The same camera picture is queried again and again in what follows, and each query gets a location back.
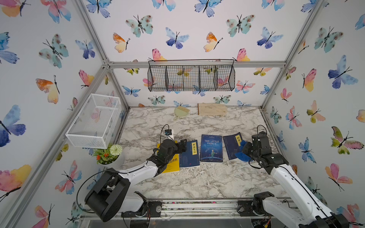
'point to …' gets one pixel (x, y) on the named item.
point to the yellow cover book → (173, 164)
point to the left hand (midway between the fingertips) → (183, 139)
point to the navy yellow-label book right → (232, 143)
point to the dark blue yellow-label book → (190, 157)
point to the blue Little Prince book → (211, 148)
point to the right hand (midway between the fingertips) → (247, 145)
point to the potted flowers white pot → (112, 156)
